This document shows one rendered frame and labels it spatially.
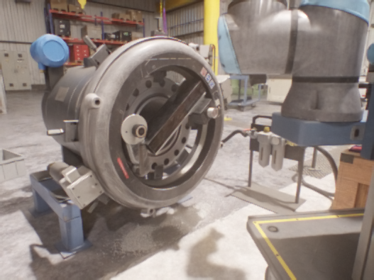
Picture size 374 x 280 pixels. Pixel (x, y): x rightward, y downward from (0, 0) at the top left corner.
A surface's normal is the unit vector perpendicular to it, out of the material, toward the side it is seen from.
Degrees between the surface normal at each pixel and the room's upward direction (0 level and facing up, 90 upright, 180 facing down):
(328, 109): 70
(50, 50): 90
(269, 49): 105
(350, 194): 90
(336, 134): 90
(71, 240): 90
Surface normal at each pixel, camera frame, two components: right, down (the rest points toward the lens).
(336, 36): -0.29, 0.24
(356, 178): -0.71, 0.18
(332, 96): -0.23, -0.11
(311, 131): 0.13, 0.25
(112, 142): 0.70, 0.18
